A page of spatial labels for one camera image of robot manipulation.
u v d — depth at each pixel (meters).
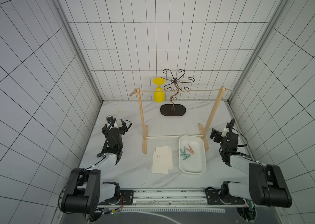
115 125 0.74
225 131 0.79
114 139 0.64
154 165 0.85
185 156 0.86
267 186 0.42
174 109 1.10
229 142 0.67
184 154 0.88
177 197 0.74
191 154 0.88
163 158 0.88
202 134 0.98
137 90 0.63
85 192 0.41
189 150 0.90
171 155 0.88
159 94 0.93
